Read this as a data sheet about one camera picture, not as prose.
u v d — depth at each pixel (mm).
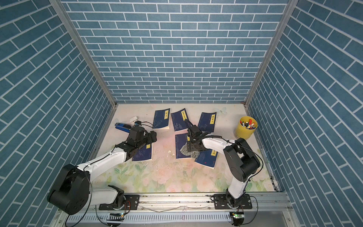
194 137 732
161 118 1094
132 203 732
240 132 918
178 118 1089
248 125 945
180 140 968
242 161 474
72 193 407
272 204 739
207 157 902
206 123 1087
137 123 788
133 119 1062
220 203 734
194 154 884
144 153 897
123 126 1017
